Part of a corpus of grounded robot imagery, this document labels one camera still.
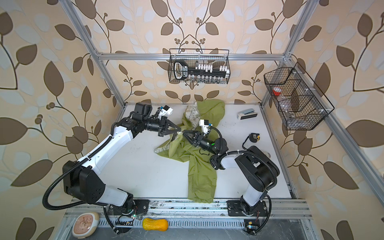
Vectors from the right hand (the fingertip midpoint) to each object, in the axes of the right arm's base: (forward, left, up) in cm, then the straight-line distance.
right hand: (182, 134), depth 71 cm
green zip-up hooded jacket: (+28, -10, -21) cm, 36 cm away
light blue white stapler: (+32, -45, -22) cm, 59 cm away
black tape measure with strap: (+12, -45, -24) cm, 52 cm away
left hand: (0, +1, +4) cm, 4 cm away
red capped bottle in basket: (+22, -51, +7) cm, 56 cm away
